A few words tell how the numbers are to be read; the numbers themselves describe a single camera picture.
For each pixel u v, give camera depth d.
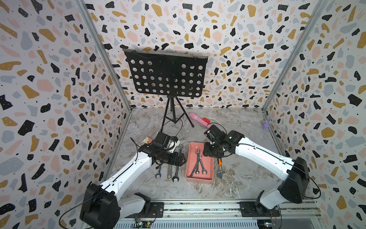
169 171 0.88
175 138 0.76
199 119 1.13
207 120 1.13
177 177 0.87
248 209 0.74
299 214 0.73
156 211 0.73
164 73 0.75
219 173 0.87
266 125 1.07
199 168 0.89
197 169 0.88
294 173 0.43
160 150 0.63
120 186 0.43
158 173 0.87
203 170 0.88
